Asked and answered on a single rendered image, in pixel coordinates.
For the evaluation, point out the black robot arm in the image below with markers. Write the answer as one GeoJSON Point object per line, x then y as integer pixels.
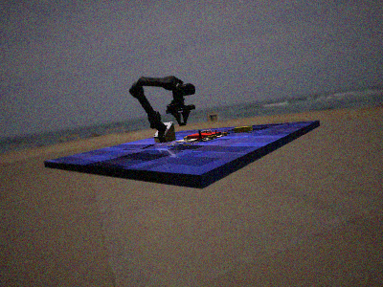
{"type": "Point", "coordinates": [137, 91]}

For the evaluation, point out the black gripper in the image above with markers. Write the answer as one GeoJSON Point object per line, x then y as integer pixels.
{"type": "Point", "coordinates": [185, 108]}

